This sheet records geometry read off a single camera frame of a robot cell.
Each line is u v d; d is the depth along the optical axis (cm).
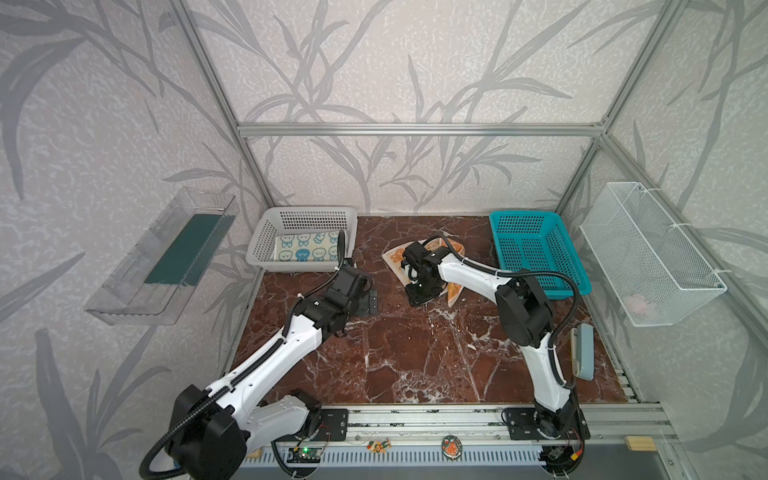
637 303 72
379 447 71
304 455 71
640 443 71
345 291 60
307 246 106
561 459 74
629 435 72
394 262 106
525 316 55
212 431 37
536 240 112
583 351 81
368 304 74
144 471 37
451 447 71
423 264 73
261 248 102
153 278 64
